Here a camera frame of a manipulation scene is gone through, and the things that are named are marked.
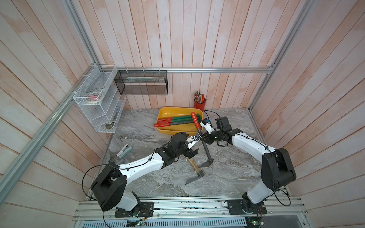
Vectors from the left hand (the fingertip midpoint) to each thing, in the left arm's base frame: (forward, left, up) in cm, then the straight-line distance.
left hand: (191, 142), depth 82 cm
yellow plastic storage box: (+38, +19, -15) cm, 45 cm away
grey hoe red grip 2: (-5, -13, -13) cm, 19 cm away
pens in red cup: (+45, -9, -4) cm, 46 cm away
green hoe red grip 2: (+25, +11, -10) cm, 29 cm away
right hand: (+7, -7, -4) cm, 11 cm away
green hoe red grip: (+25, +11, -7) cm, 29 cm away
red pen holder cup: (+40, -9, -9) cm, 42 cm away
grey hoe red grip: (+20, +16, -8) cm, 27 cm away
